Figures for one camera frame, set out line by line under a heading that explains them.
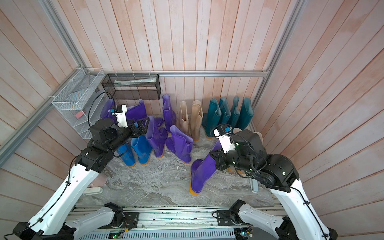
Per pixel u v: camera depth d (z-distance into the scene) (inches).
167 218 29.5
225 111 33.8
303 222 13.7
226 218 28.9
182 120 32.8
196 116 35.2
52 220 14.6
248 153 15.4
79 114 32.3
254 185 32.2
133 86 41.8
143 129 23.2
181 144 30.8
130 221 28.7
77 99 30.6
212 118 34.5
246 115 33.5
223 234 27.6
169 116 36.1
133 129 22.5
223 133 18.9
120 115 22.1
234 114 33.6
